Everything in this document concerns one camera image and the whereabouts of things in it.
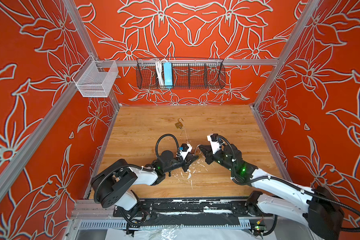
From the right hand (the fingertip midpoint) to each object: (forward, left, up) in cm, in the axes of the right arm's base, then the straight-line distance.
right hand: (197, 146), depth 76 cm
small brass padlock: (+28, +10, -17) cm, 34 cm away
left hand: (-3, 0, -5) cm, 5 cm away
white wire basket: (+44, +63, +13) cm, 78 cm away
